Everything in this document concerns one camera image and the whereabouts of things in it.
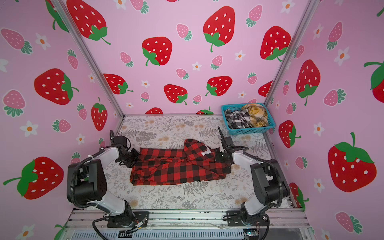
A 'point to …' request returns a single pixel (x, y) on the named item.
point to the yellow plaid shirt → (258, 114)
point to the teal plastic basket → (237, 107)
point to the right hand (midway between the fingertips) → (216, 156)
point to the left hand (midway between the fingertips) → (141, 157)
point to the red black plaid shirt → (197, 163)
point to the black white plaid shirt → (237, 119)
